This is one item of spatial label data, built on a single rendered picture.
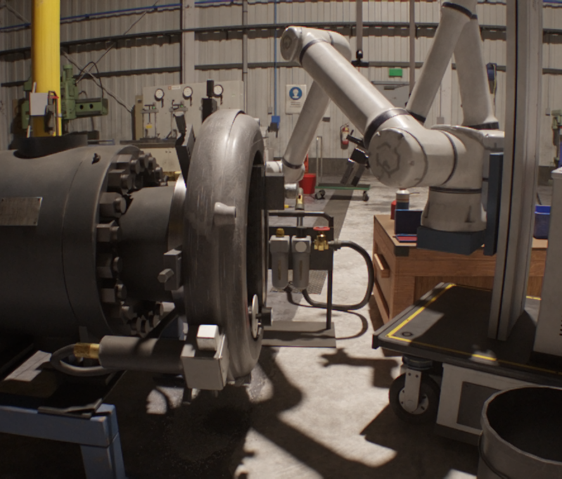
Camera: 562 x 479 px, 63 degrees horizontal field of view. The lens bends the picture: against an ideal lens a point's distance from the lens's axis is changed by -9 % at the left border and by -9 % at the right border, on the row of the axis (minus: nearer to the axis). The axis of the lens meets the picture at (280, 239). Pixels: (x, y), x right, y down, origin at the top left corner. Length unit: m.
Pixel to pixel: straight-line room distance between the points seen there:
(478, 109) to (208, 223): 1.28
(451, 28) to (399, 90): 10.13
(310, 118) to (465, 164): 0.73
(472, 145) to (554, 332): 0.55
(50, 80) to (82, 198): 3.72
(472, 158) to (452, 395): 0.67
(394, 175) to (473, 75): 0.88
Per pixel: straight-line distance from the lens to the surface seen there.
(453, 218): 1.39
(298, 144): 1.96
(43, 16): 5.07
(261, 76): 12.40
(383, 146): 1.28
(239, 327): 1.15
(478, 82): 2.04
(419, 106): 1.88
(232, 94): 7.96
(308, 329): 2.41
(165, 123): 8.54
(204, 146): 1.17
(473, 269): 2.19
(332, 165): 12.02
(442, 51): 1.91
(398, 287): 2.14
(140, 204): 1.38
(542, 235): 2.47
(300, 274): 2.24
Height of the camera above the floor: 0.91
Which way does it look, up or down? 12 degrees down
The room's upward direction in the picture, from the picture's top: straight up
